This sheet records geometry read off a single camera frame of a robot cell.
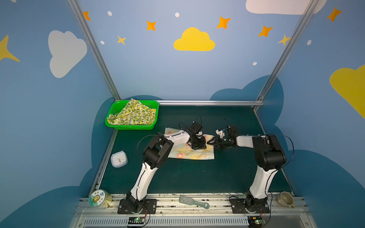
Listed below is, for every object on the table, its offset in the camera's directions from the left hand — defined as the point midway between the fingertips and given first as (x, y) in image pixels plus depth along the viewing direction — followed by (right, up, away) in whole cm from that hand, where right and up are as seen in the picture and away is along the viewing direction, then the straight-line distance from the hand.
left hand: (210, 147), depth 95 cm
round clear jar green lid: (-59, -21, -26) cm, 68 cm away
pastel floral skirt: (-17, -3, -2) cm, 17 cm away
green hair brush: (-14, -25, -20) cm, 35 cm away
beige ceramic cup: (+38, -25, -18) cm, 49 cm away
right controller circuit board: (+19, -34, -24) cm, 45 cm away
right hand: (+1, +2, +4) cm, 4 cm away
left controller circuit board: (-42, -33, -24) cm, 58 cm away
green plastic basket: (-72, +31, +18) cm, 80 cm away
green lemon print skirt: (-58, +24, +17) cm, 65 cm away
